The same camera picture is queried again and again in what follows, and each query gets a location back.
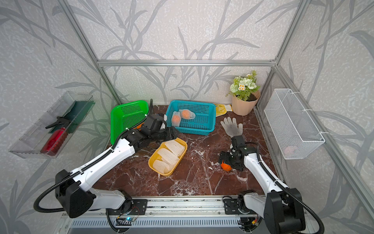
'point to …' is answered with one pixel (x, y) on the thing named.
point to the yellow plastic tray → (180, 157)
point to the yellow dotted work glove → (221, 109)
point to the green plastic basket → (124, 116)
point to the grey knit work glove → (231, 127)
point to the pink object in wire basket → (289, 150)
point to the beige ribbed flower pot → (243, 107)
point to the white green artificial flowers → (243, 86)
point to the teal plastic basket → (203, 123)
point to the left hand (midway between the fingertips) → (176, 133)
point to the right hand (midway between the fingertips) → (224, 161)
